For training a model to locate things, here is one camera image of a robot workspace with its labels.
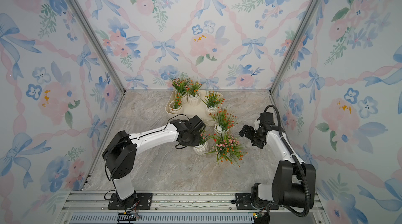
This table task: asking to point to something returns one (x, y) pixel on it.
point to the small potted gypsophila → (202, 148)
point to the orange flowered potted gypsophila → (176, 104)
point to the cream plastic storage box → (188, 111)
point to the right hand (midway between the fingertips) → (247, 129)
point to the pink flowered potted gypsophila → (180, 85)
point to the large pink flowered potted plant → (227, 148)
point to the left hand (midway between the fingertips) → (197, 142)
